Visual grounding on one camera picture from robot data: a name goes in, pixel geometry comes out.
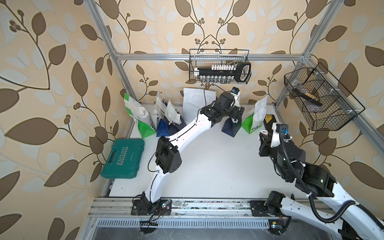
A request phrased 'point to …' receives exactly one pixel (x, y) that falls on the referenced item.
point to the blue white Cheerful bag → (163, 129)
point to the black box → (268, 121)
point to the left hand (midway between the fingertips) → (234, 103)
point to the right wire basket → (324, 102)
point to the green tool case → (124, 159)
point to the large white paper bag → (194, 100)
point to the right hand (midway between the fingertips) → (262, 135)
